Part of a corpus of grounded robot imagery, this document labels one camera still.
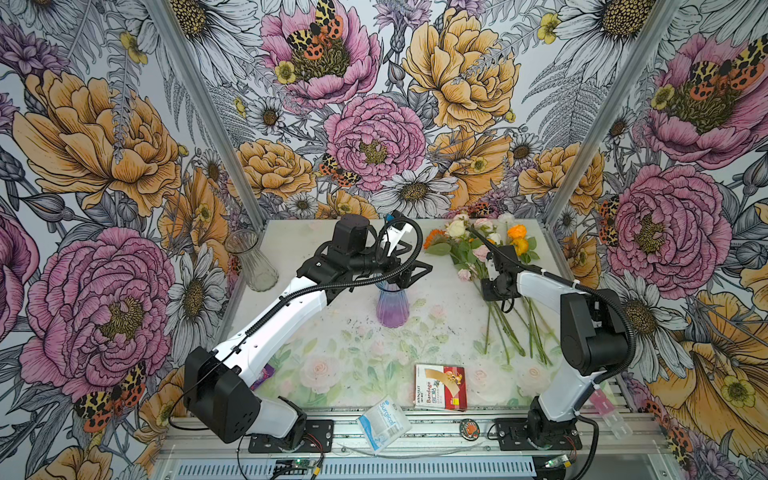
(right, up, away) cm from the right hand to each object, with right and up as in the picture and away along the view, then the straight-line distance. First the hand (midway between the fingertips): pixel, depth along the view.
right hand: (491, 299), depth 97 cm
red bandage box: (-20, -20, -18) cm, 33 cm away
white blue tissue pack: (-34, -28, -21) cm, 48 cm away
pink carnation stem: (+1, -6, -2) cm, 6 cm away
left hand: (-26, +12, -26) cm, 38 cm away
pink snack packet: (-66, -17, -14) cm, 70 cm away
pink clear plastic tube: (+23, -23, -19) cm, 38 cm away
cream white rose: (-9, +23, +11) cm, 27 cm away
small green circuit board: (-53, -34, -26) cm, 68 cm away
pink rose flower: (+3, +25, +18) cm, 31 cm away
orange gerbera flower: (-16, +18, +10) cm, 26 cm away
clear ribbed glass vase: (-77, +7, +9) cm, 78 cm away
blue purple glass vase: (-32, -2, -1) cm, 32 cm away
